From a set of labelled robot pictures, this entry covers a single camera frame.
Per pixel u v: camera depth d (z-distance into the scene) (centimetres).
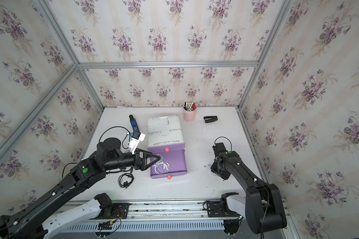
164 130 79
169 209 75
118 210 73
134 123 111
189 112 104
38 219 40
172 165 81
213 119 111
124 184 82
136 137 57
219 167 70
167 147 75
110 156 48
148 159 56
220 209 73
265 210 40
